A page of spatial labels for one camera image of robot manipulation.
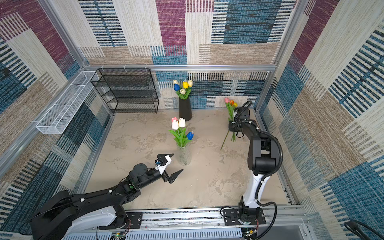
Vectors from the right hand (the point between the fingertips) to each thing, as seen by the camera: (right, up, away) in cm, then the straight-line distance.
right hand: (232, 126), depth 100 cm
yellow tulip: (-31, +26, -9) cm, 41 cm away
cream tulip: (-5, -9, +2) cm, 10 cm away
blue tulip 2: (-28, -4, -26) cm, 38 cm away
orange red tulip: (+1, +17, +7) cm, 18 cm away
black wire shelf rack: (-74, +26, +9) cm, 79 cm away
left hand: (-34, -16, -25) cm, 45 cm away
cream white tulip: (-37, +28, -7) cm, 47 cm away
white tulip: (-31, +2, -29) cm, 43 cm away
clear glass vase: (-30, -15, -15) cm, 37 cm away
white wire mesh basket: (-89, +3, -31) cm, 94 cm away
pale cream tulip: (-32, +21, -11) cm, 40 cm away
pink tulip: (-3, +17, +5) cm, 18 cm away
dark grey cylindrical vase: (-32, +11, +11) cm, 36 cm away
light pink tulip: (-35, +1, -29) cm, 45 cm away
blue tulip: (-36, +24, -9) cm, 44 cm away
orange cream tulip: (-28, +26, -9) cm, 40 cm away
